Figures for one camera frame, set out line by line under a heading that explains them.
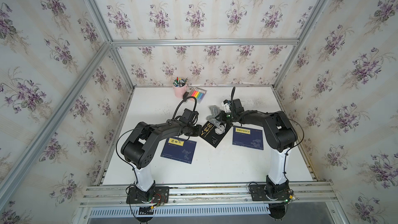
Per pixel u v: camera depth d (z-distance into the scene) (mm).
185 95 1105
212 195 743
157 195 720
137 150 477
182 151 864
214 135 930
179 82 1084
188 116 762
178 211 765
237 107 824
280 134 538
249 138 930
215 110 1012
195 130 838
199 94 1145
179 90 1088
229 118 881
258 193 731
